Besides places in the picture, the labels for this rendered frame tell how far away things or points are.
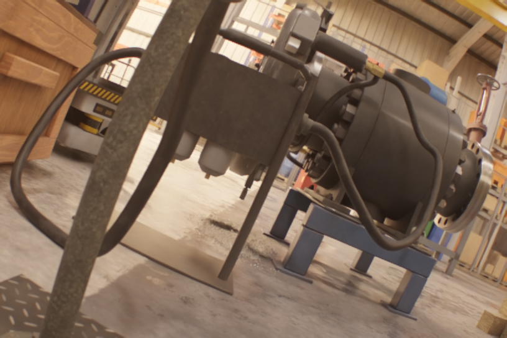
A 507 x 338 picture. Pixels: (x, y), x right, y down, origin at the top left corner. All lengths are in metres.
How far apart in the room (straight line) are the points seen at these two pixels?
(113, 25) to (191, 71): 1.67
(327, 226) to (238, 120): 0.63
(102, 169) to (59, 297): 0.14
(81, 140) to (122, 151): 1.55
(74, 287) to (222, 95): 0.84
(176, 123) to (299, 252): 1.05
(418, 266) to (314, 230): 0.45
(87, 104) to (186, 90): 1.27
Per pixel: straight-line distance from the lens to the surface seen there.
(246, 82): 1.22
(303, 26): 1.68
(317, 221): 1.70
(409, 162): 1.90
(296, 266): 1.72
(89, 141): 2.01
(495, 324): 2.49
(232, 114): 1.21
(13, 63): 1.02
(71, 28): 1.27
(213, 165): 1.22
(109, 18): 2.34
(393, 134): 1.87
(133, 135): 0.43
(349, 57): 1.70
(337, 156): 1.27
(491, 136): 10.29
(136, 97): 0.43
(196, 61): 0.65
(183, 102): 0.70
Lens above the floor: 0.31
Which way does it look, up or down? 2 degrees down
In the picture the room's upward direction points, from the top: 24 degrees clockwise
